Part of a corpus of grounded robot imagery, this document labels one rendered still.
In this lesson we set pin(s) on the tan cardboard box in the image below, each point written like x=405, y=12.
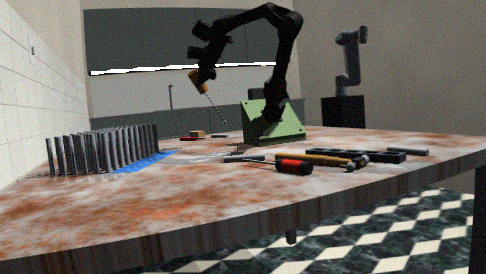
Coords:
x=199, y=134

